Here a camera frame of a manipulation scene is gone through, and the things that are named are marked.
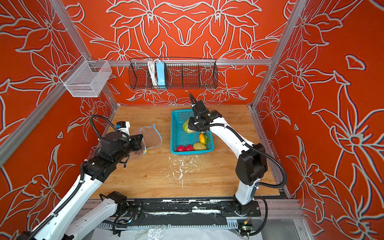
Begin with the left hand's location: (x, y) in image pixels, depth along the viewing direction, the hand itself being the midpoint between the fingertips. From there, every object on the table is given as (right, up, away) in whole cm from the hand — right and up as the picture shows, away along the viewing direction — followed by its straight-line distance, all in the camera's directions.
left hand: (142, 134), depth 72 cm
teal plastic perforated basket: (+16, -5, +28) cm, 33 cm away
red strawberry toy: (+18, -11, +18) cm, 27 cm away
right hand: (+23, +4, +12) cm, 26 cm away
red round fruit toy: (+23, -10, +18) cm, 31 cm away
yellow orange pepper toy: (+31, -5, +23) cm, 39 cm away
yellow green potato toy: (+30, -10, +20) cm, 37 cm away
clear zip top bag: (+2, -4, +12) cm, 13 cm away
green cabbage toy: (+21, +3, +14) cm, 25 cm away
